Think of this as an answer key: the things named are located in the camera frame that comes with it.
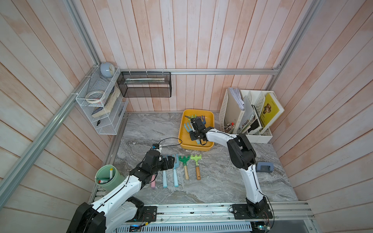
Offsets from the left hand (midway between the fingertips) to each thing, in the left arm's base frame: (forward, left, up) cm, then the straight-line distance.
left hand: (168, 161), depth 85 cm
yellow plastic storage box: (+20, -10, -8) cm, 24 cm away
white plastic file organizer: (+25, -51, +15) cm, 59 cm away
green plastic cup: (-10, +32, +1) cm, 34 cm away
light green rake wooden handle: (+41, -16, -5) cm, 44 cm away
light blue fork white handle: (0, -4, -6) cm, 8 cm away
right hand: (+26, -16, -6) cm, 31 cm away
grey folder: (+20, -43, +15) cm, 50 cm away
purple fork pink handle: (-11, +8, -5) cm, 15 cm away
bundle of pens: (+18, -38, +11) cm, 43 cm away
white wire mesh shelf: (+16, +32, +23) cm, 43 cm away
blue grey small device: (-1, -60, -5) cm, 60 cm away
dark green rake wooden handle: (+4, -10, -7) cm, 13 cm away
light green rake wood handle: (-3, -18, -6) cm, 20 cm away
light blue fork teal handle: (-9, +2, -5) cm, 11 cm away
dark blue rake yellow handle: (+40, -25, -6) cm, 48 cm away
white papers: (+37, -43, +22) cm, 61 cm away
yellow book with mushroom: (+30, -65, +15) cm, 73 cm away
